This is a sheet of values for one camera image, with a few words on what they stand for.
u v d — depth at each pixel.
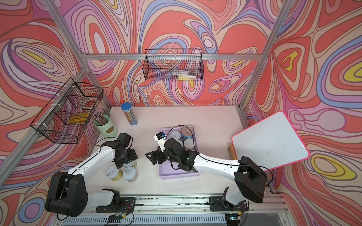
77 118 0.72
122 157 0.69
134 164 0.84
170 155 0.60
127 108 0.93
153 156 0.65
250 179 0.42
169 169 0.88
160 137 0.66
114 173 0.79
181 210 0.73
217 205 0.73
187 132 0.91
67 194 0.41
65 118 0.73
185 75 0.91
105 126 0.90
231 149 0.89
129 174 0.80
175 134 0.95
